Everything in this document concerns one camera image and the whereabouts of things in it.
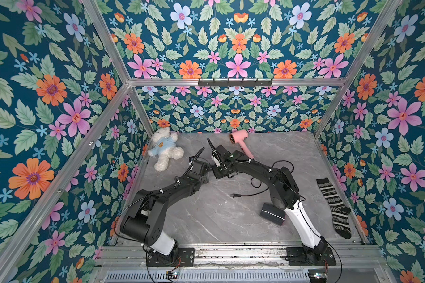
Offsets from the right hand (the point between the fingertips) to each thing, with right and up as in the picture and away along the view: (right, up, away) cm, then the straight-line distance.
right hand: (220, 169), depth 97 cm
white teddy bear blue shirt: (-34, +16, +7) cm, 38 cm away
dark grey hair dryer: (+25, -18, -18) cm, 36 cm away
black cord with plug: (+9, -13, -6) cm, 17 cm away
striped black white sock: (+60, -20, -11) cm, 64 cm away
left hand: (-10, -2, -3) cm, 11 cm away
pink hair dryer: (+11, +20, +15) cm, 27 cm away
